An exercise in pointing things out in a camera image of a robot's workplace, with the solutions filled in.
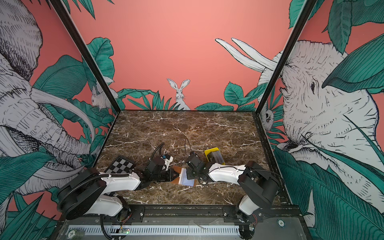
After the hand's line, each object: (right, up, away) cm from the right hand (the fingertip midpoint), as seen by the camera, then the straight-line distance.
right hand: (187, 171), depth 86 cm
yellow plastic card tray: (+13, +11, +8) cm, 19 cm away
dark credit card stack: (+17, +8, +4) cm, 19 cm away
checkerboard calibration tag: (-40, +3, +2) cm, 40 cm away
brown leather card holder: (-3, -4, -1) cm, 5 cm away
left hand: (-4, -1, -3) cm, 4 cm away
